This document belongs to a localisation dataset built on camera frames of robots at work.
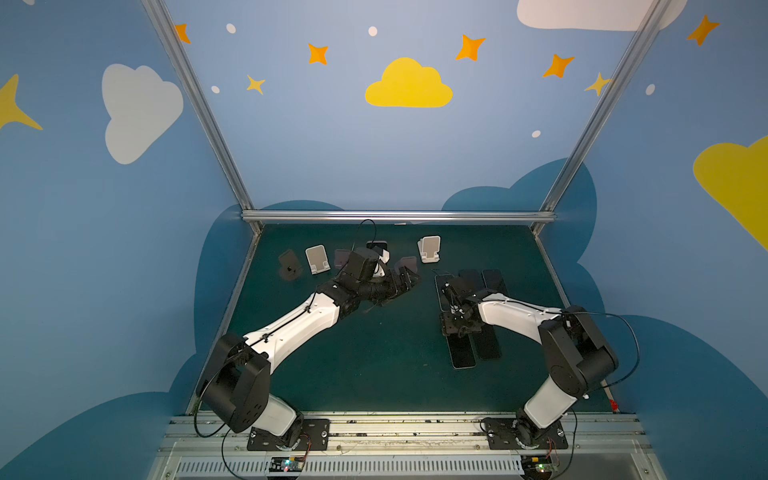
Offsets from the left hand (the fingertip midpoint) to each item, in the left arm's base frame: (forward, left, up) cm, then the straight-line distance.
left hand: (415, 286), depth 78 cm
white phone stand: (+21, +33, -16) cm, 42 cm away
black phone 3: (-10, -15, -20) cm, 27 cm away
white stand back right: (+27, -8, -15) cm, 32 cm away
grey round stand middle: (+21, 0, -16) cm, 27 cm away
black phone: (+17, -31, -20) cm, 40 cm away
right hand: (0, -15, -20) cm, 25 cm away
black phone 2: (-7, -23, -21) cm, 32 cm away
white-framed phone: (+17, -11, -21) cm, 29 cm away
